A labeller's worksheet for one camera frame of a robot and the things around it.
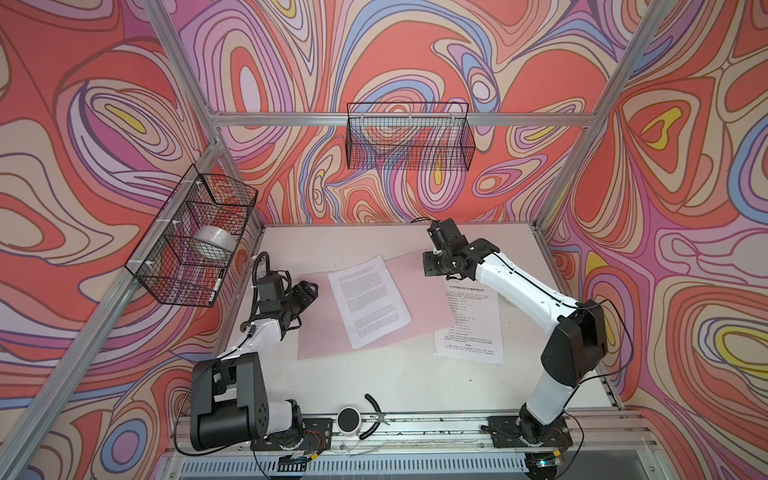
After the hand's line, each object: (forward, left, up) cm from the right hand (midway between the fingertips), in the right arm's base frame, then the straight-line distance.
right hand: (434, 269), depth 86 cm
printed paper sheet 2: (-12, -13, -16) cm, 24 cm away
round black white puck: (-37, +25, -12) cm, 46 cm away
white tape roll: (-1, +57, +16) cm, 59 cm away
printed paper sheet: (-1, +21, -14) cm, 25 cm away
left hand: (-1, +37, -7) cm, 37 cm away
